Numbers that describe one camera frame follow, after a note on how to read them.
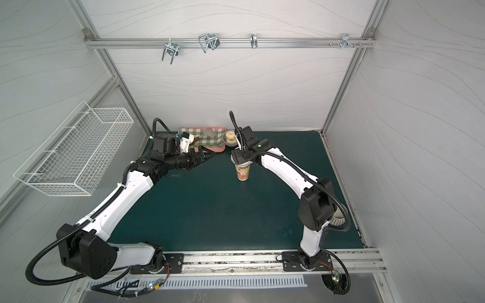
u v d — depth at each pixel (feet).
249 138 2.13
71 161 2.20
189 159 2.19
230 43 2.56
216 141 3.78
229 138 3.64
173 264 2.40
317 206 1.51
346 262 2.45
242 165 2.55
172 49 2.61
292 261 2.42
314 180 1.57
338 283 2.35
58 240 1.22
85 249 1.27
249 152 2.04
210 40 2.51
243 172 2.97
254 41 2.57
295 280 2.31
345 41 2.51
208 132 3.89
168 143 1.97
